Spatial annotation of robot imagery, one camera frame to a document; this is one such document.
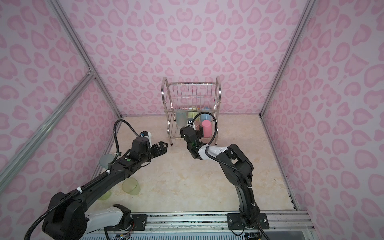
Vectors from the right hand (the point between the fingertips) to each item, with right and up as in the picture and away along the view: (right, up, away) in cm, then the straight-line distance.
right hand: (191, 124), depth 95 cm
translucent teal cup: (-57, -23, +4) cm, 62 cm away
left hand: (-15, -11, -11) cm, 22 cm away
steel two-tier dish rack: (-5, +18, +19) cm, 26 cm away
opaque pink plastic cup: (+10, -3, 0) cm, 11 cm away
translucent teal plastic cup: (-7, +5, +8) cm, 12 cm away
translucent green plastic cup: (-33, -34, -13) cm, 49 cm away
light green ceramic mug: (+1, +8, +8) cm, 12 cm away
